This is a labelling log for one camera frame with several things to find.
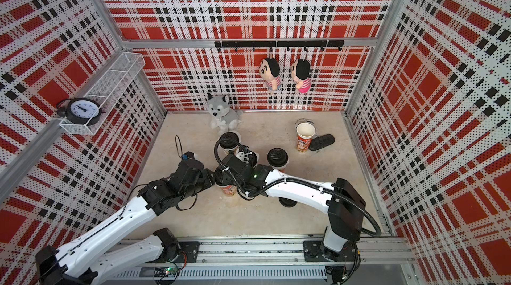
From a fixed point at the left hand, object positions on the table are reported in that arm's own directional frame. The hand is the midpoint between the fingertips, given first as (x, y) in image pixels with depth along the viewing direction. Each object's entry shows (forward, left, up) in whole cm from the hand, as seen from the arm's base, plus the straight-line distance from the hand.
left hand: (217, 176), depth 78 cm
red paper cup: (-3, -4, -6) cm, 8 cm away
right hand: (0, -5, +1) cm, 5 cm away
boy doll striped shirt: (+44, -21, +19) cm, 53 cm away
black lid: (+7, -24, +2) cm, 25 cm away
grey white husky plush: (+36, +2, -5) cm, 37 cm away
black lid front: (-5, -28, -15) cm, 32 cm away
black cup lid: (+14, -3, +2) cm, 15 cm away
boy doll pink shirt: (+49, -37, +15) cm, 63 cm away
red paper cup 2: (+25, -38, -4) cm, 46 cm away
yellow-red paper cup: (+14, -5, -1) cm, 15 cm away
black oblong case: (+26, -47, -13) cm, 55 cm away
